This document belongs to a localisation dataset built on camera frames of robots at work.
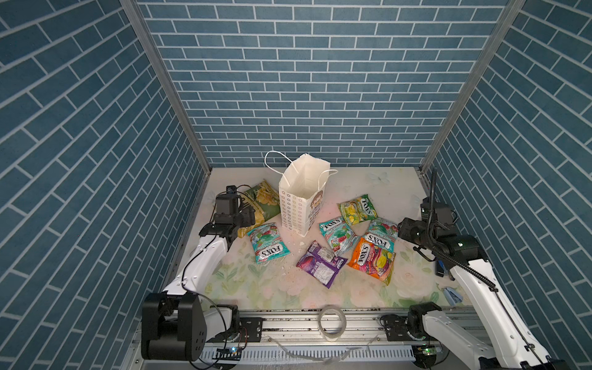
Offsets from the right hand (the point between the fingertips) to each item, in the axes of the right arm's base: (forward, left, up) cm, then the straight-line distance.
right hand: (402, 223), depth 76 cm
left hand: (+5, +57, -5) cm, 57 cm away
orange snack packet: (-5, +6, -18) cm, 20 cm away
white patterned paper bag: (+23, +37, -14) cm, 46 cm away
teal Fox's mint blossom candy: (+6, +2, -18) cm, 19 cm away
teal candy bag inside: (+4, +20, -17) cm, 27 cm away
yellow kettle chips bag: (+16, +52, -13) cm, 56 cm away
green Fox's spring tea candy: (+17, +11, -18) cm, 27 cm away
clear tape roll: (-31, +22, -19) cm, 43 cm away
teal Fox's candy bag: (-3, +48, -16) cm, 50 cm away
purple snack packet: (-9, +26, -18) cm, 33 cm away
